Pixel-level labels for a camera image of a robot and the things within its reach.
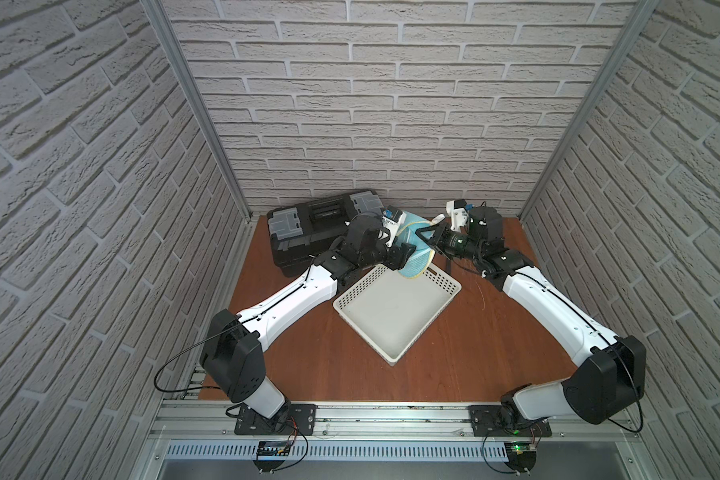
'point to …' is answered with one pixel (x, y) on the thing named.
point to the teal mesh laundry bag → (422, 257)
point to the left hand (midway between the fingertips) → (411, 239)
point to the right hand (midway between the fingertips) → (418, 231)
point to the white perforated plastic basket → (389, 311)
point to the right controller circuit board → (521, 455)
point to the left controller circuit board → (271, 455)
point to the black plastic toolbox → (299, 232)
